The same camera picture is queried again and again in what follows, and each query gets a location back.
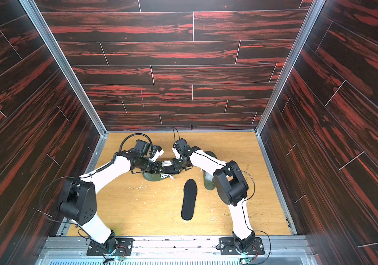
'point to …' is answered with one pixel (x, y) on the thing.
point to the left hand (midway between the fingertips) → (165, 170)
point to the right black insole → (190, 194)
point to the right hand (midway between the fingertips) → (179, 164)
